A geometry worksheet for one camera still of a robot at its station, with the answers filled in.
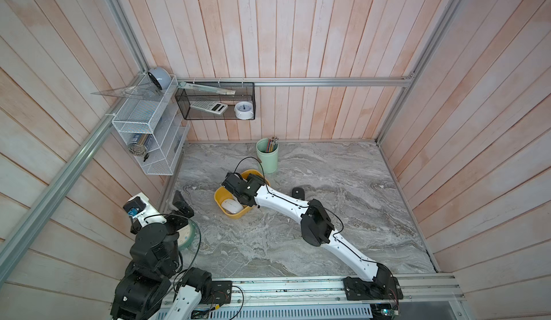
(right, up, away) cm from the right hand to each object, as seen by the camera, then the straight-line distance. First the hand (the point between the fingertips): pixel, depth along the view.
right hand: (253, 180), depth 97 cm
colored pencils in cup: (+9, +17, -1) cm, 19 cm away
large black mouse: (-9, -11, -6) cm, 15 cm away
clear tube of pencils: (-40, +14, -21) cm, 47 cm away
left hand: (-22, -3, -36) cm, 42 cm away
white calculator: (-21, +35, +1) cm, 40 cm away
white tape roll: (-4, +32, -3) cm, 32 cm away
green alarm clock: (-26, -21, -13) cm, 36 cm away
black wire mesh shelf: (-4, +43, +4) cm, 43 cm away
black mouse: (+21, -6, +1) cm, 21 cm away
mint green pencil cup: (+7, +9, +4) cm, 13 cm away
